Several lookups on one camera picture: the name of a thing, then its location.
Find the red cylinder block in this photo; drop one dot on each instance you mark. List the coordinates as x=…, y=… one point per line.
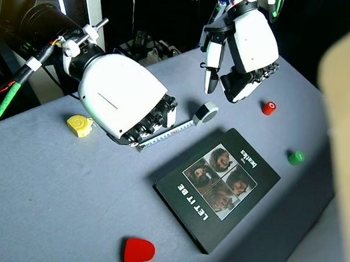
x=268, y=108

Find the yellow snail block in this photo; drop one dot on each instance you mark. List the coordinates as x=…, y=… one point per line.
x=78, y=124

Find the black Let It Be album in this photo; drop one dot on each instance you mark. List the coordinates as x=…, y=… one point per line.
x=185, y=199

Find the grey table cloth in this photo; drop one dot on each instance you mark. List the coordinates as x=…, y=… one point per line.
x=58, y=193

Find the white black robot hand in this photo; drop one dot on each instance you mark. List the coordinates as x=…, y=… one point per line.
x=252, y=44
x=119, y=89

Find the red heart block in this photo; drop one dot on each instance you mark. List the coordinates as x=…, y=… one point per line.
x=136, y=254

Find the green cylinder block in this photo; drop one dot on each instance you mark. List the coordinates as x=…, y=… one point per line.
x=296, y=158

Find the white power strip with plugs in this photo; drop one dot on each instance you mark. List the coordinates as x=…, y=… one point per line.
x=159, y=52

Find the black power brick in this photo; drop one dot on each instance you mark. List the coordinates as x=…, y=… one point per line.
x=140, y=39

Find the measuring tape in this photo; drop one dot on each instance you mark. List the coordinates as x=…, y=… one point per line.
x=205, y=113

